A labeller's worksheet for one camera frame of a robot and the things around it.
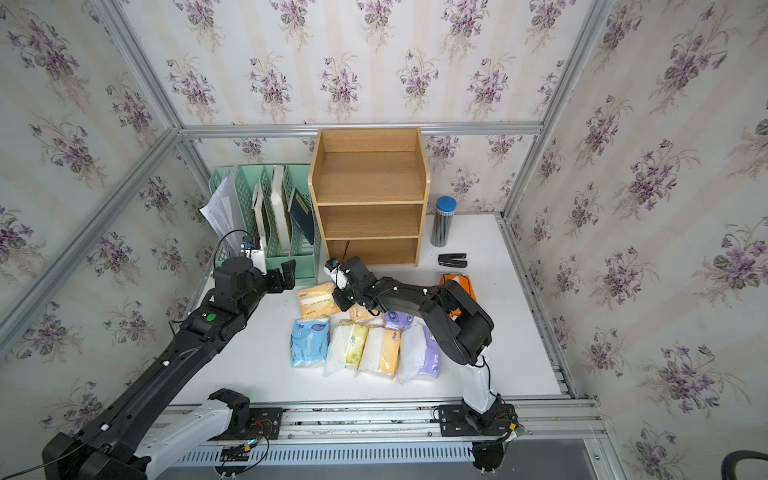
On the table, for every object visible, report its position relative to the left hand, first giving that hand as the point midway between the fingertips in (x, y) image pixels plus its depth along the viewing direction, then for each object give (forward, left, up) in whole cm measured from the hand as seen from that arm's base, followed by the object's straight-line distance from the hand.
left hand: (282, 263), depth 77 cm
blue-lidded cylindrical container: (+25, -47, -9) cm, 54 cm away
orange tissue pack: (+4, -53, -16) cm, 55 cm away
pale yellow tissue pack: (-1, -7, -19) cm, 20 cm away
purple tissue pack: (-8, -31, -18) cm, 37 cm away
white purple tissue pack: (-18, -36, -16) cm, 44 cm away
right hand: (+2, -12, -18) cm, 22 cm away
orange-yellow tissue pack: (-17, -26, -18) cm, 36 cm away
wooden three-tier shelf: (+18, -23, +9) cm, 31 cm away
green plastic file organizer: (+38, +2, -1) cm, 38 cm away
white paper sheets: (+17, +21, +2) cm, 27 cm away
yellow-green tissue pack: (-14, -17, -18) cm, 28 cm away
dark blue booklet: (+33, +3, -13) cm, 35 cm away
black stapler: (+17, -50, -21) cm, 57 cm away
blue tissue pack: (-14, -6, -18) cm, 24 cm away
